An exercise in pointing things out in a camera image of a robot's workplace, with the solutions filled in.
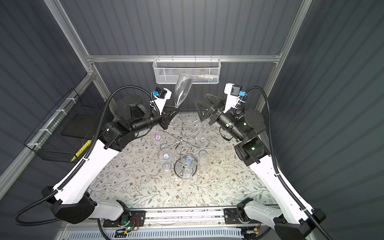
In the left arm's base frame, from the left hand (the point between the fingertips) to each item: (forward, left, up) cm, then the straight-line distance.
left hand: (178, 107), depth 59 cm
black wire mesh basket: (-5, +57, -13) cm, 59 cm away
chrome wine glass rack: (-8, -1, -16) cm, 18 cm away
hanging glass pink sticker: (-5, +10, -14) cm, 18 cm away
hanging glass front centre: (-16, -4, -14) cm, 22 cm away
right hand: (-5, -8, +7) cm, 12 cm away
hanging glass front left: (-14, +6, -14) cm, 21 cm away
